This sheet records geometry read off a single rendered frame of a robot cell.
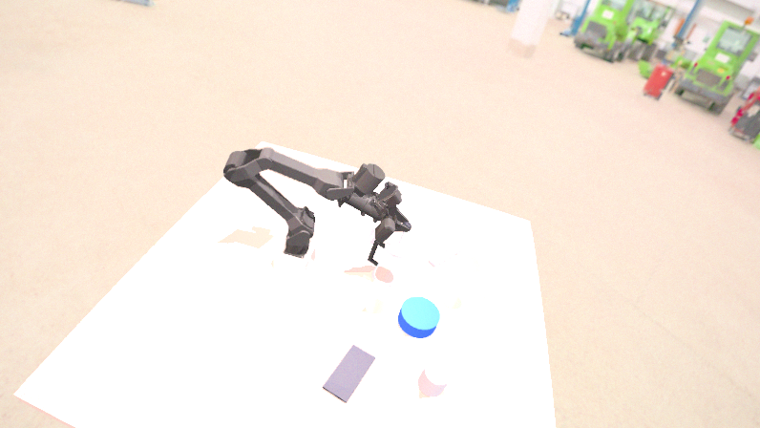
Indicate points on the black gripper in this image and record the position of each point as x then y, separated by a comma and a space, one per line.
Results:
389, 223

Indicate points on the blue cylinder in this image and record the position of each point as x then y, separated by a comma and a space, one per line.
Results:
418, 317

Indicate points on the pale grey cylinder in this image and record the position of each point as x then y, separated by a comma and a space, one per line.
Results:
434, 378
369, 232

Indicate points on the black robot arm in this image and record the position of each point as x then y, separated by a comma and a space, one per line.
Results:
243, 169

